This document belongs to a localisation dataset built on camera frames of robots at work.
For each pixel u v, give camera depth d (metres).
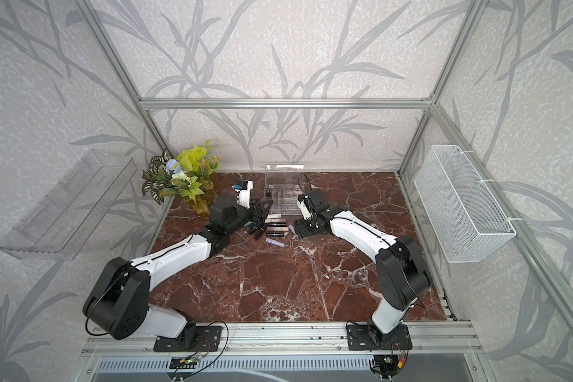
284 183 1.16
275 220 1.01
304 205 0.74
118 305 0.43
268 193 1.04
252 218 0.76
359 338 0.73
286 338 0.75
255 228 0.99
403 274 0.47
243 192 0.74
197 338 0.71
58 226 0.65
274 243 0.95
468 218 0.60
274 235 0.96
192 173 0.91
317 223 0.64
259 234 0.96
